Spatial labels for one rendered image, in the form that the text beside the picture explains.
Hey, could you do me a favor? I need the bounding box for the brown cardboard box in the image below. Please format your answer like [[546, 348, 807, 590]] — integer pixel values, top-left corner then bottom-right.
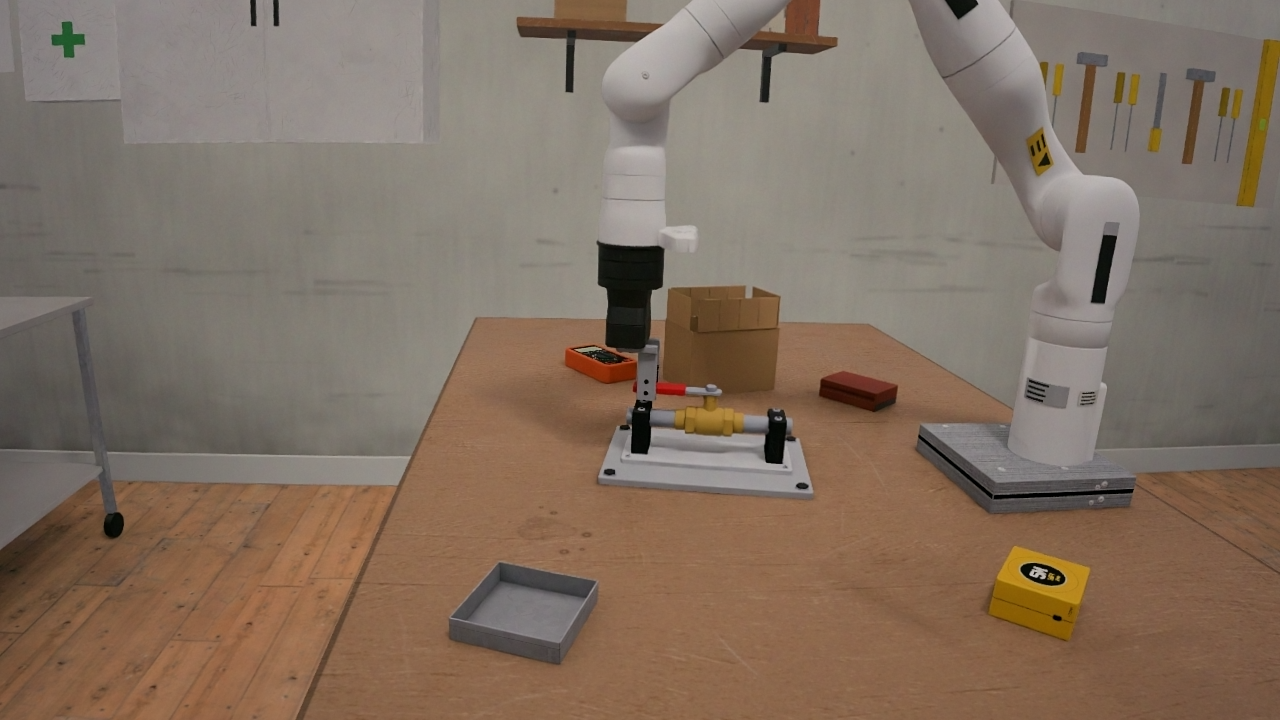
[[663, 284, 780, 395]]

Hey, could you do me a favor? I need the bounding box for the dark red rectangular block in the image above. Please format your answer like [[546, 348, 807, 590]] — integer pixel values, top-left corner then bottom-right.
[[819, 372, 899, 413]]

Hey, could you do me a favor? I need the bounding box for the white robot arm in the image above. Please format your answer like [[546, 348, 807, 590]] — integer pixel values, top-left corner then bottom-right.
[[602, 0, 1140, 466]]

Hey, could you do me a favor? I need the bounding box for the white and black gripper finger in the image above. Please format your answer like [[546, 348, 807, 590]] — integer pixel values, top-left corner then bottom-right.
[[616, 345, 658, 401], [646, 338, 660, 382]]

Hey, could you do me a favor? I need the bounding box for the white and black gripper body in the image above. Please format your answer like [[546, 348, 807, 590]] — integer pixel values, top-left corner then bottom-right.
[[596, 199, 699, 348]]

